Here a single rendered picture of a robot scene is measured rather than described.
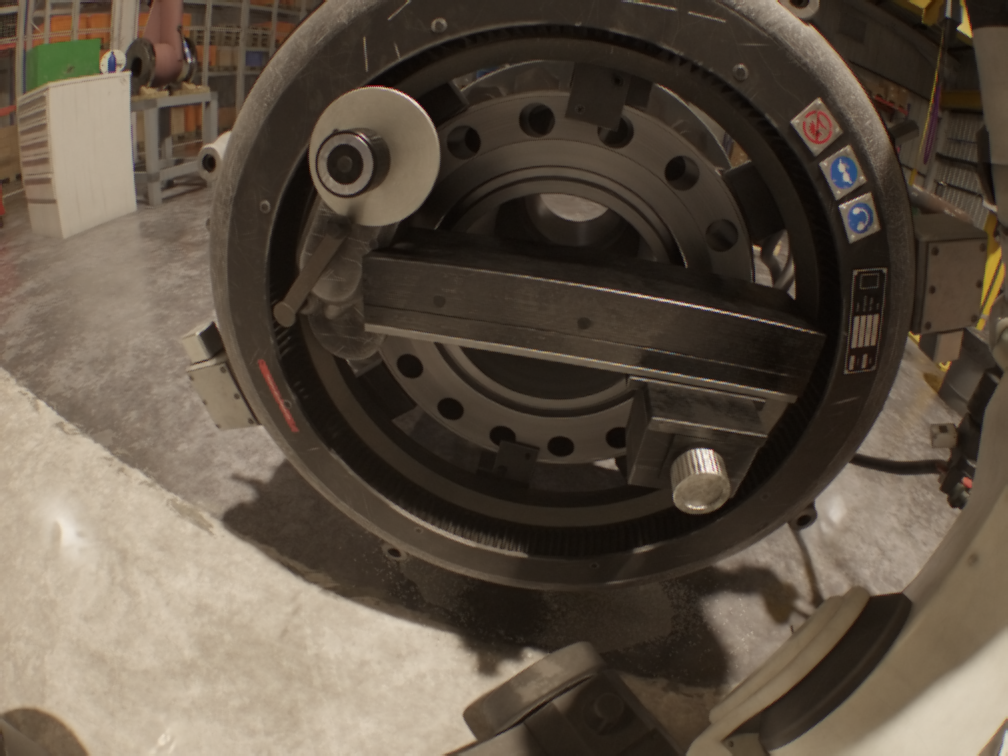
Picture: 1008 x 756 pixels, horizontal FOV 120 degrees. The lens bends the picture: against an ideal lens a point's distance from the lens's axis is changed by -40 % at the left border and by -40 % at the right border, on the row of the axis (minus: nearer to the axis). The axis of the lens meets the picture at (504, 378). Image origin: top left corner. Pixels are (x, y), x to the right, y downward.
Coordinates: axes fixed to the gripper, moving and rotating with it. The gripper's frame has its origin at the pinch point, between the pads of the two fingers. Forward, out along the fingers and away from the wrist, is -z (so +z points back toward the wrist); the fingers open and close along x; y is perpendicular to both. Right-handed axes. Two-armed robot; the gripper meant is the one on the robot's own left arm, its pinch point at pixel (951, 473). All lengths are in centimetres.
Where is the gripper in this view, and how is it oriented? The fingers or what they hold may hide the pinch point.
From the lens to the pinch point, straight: 91.5
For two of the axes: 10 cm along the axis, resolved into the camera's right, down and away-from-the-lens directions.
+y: -7.8, -4.2, 4.7
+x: 6.2, -3.6, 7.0
